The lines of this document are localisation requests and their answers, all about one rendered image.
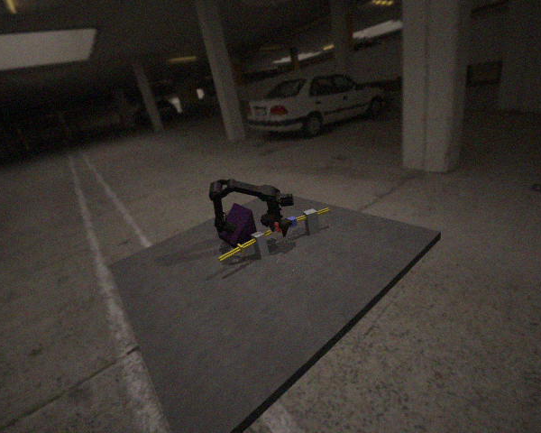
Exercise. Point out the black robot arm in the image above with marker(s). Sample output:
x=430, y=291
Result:
x=265, y=192

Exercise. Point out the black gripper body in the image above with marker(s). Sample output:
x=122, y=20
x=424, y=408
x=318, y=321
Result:
x=283, y=223

